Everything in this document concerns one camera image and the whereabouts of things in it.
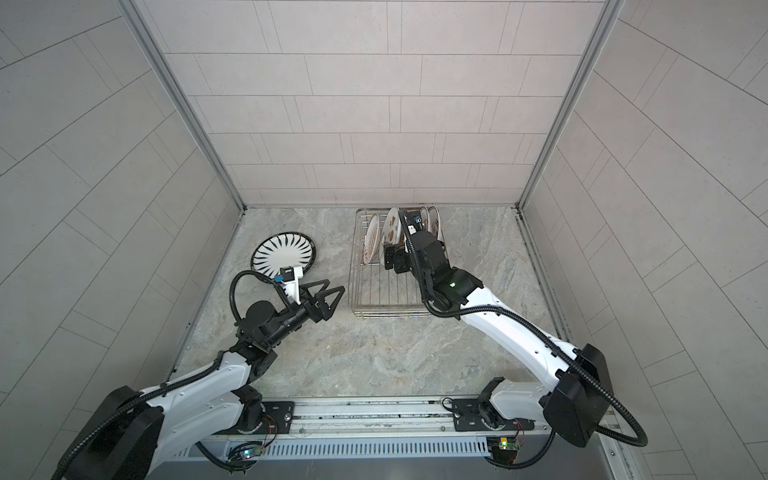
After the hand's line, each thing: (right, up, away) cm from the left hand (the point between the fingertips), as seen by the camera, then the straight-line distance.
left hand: (343, 287), depth 75 cm
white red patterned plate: (+5, +11, +28) cm, 30 cm away
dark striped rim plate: (-23, +9, +27) cm, 37 cm away
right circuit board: (+38, -36, -7) cm, 53 cm away
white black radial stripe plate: (-31, +4, +22) cm, 38 cm away
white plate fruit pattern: (+12, +14, +20) cm, 27 cm away
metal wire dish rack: (+7, -5, +17) cm, 19 cm away
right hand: (+14, +11, +1) cm, 18 cm away
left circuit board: (-18, -34, -10) cm, 40 cm away
